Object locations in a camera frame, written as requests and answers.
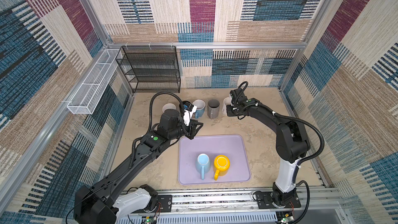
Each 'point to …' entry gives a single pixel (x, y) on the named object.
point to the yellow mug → (221, 164)
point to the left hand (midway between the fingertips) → (201, 121)
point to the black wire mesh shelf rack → (151, 69)
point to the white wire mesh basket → (85, 99)
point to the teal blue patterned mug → (200, 104)
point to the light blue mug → (203, 164)
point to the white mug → (227, 101)
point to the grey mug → (213, 108)
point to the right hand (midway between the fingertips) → (231, 112)
